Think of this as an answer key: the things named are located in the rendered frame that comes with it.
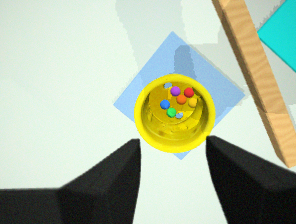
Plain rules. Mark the purple marble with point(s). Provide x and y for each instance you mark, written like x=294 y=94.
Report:
x=175 y=91

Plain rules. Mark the blue marble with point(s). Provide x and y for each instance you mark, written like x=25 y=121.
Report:
x=164 y=104

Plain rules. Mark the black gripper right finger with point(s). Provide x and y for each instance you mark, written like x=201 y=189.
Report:
x=251 y=190

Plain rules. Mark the orange marble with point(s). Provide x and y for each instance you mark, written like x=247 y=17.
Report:
x=181 y=99

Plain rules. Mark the yellow cup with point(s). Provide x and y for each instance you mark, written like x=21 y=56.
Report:
x=174 y=135

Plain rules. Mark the light brown wooden bar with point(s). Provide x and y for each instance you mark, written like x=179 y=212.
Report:
x=241 y=33

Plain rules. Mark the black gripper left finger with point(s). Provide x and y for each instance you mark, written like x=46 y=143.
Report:
x=107 y=193

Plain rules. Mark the yellow marble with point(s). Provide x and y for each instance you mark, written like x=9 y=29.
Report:
x=192 y=102

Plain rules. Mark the green marble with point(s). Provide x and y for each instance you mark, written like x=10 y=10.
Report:
x=171 y=112

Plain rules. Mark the red marble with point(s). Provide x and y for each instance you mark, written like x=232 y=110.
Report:
x=188 y=92

